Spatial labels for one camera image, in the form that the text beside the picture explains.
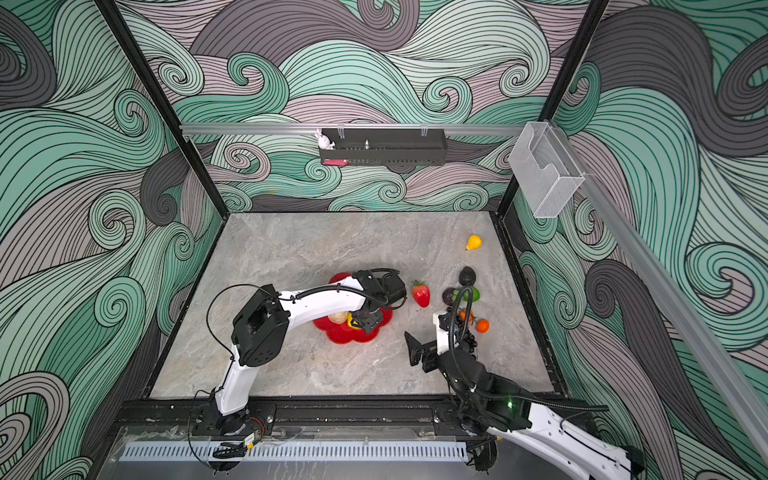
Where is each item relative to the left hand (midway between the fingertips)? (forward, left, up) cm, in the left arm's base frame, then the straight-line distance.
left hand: (362, 312), depth 88 cm
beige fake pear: (-2, +7, 0) cm, 7 cm away
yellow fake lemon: (-5, +3, +7) cm, 9 cm away
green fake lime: (+8, -36, -2) cm, 37 cm away
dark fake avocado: (+13, -34, +1) cm, 36 cm away
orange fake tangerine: (-3, -36, 0) cm, 36 cm away
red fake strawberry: (+7, -19, 0) cm, 20 cm away
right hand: (-10, -16, +10) cm, 21 cm away
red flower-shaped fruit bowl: (-5, +5, -4) cm, 8 cm away
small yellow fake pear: (+29, -40, -1) cm, 49 cm away
